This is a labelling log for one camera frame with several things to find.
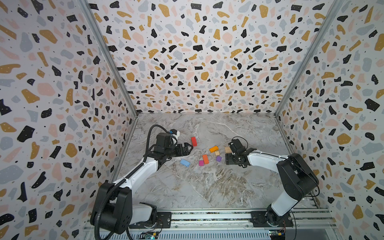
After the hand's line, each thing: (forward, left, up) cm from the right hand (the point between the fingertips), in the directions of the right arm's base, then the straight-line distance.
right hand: (229, 155), depth 95 cm
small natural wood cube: (+2, +8, -1) cm, 8 cm away
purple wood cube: (0, +7, -3) cm, 7 cm away
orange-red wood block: (-1, +15, -3) cm, 16 cm away
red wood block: (+12, +23, -2) cm, 26 cm away
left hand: (-2, +26, +14) cm, 29 cm away
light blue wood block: (-4, +28, -2) cm, 29 cm away
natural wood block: (-5, +4, +16) cm, 17 cm away
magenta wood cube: (-4, +18, -3) cm, 19 cm away
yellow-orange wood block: (+6, +10, -2) cm, 12 cm away
